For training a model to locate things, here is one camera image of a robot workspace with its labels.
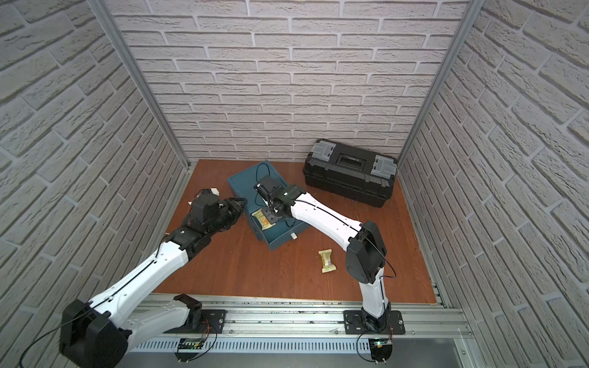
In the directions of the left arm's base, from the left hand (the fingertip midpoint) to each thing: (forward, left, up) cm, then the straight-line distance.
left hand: (251, 198), depth 78 cm
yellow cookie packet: (-5, -4, -6) cm, 9 cm away
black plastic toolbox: (+19, -39, -6) cm, 44 cm away
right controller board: (-42, -43, -23) cm, 64 cm away
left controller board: (-41, +18, -26) cm, 52 cm away
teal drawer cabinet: (+7, +4, -1) cm, 8 cm away
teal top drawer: (-11, -12, -1) cm, 16 cm away
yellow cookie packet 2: (-14, -28, -20) cm, 37 cm away
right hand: (0, -9, -7) cm, 12 cm away
